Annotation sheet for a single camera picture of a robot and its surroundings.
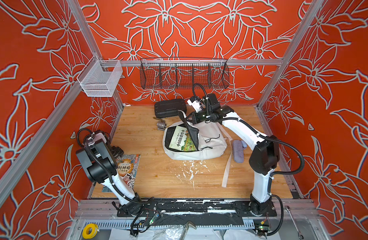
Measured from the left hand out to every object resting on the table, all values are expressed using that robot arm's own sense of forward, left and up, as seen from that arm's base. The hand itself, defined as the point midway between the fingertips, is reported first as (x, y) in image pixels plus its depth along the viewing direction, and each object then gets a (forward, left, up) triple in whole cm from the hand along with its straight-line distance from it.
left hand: (112, 160), depth 90 cm
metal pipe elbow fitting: (+26, -27, +3) cm, 38 cm away
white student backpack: (+15, -63, +3) cm, 65 cm away
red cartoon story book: (-3, -11, 0) cm, 11 cm away
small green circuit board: (-29, -83, -1) cm, 88 cm away
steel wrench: (-31, -99, 0) cm, 104 cm away
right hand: (+17, -43, +23) cm, 52 cm away
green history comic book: (+15, -42, +2) cm, 45 cm away
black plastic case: (+41, -31, +6) cm, 52 cm away
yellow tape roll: (-33, -4, 0) cm, 33 cm away
